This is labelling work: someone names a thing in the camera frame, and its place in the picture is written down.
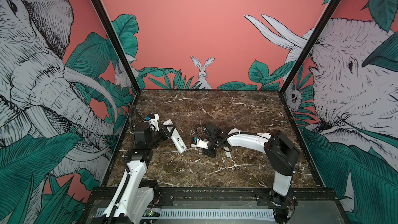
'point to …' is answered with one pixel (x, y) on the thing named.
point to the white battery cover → (228, 154)
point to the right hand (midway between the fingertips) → (201, 150)
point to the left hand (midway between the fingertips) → (174, 124)
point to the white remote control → (176, 137)
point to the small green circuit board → (152, 212)
